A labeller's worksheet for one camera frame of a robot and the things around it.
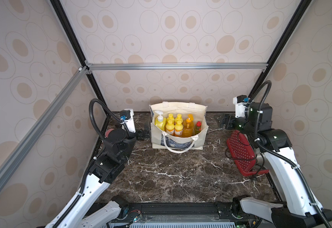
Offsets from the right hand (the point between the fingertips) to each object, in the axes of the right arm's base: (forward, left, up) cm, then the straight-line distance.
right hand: (228, 115), depth 67 cm
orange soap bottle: (+6, +28, -18) cm, 34 cm away
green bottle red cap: (+9, +11, -21) cm, 25 cm away
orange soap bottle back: (+12, +28, -15) cm, 34 cm away
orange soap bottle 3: (+6, +23, -18) cm, 30 cm away
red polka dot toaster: (-6, -15, -26) cm, 31 cm away
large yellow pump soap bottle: (+8, +35, -14) cm, 38 cm away
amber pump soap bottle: (+10, +17, -23) cm, 30 cm away
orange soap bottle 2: (+10, +23, -15) cm, 29 cm away
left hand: (-7, +38, +4) cm, 39 cm away
